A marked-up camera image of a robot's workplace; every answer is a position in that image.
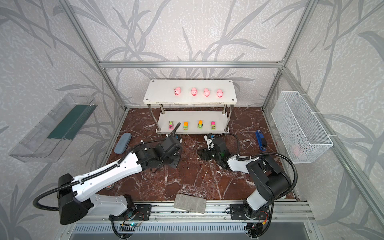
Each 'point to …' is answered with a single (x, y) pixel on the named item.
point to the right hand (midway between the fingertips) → (201, 146)
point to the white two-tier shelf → (200, 106)
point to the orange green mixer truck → (200, 124)
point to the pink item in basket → (296, 151)
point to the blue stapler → (262, 142)
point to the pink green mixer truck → (213, 125)
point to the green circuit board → (132, 224)
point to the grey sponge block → (192, 203)
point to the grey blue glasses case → (123, 143)
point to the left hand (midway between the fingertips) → (179, 153)
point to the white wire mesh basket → (304, 137)
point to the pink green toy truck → (171, 125)
